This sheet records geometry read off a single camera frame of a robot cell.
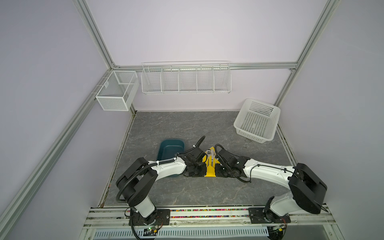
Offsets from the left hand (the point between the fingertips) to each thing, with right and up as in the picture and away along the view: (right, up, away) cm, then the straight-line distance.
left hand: (206, 175), depth 85 cm
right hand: (+5, +1, 0) cm, 6 cm away
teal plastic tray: (-24, +13, +15) cm, 32 cm away
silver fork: (+2, +16, -18) cm, 24 cm away
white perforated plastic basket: (+42, +33, +30) cm, 61 cm away
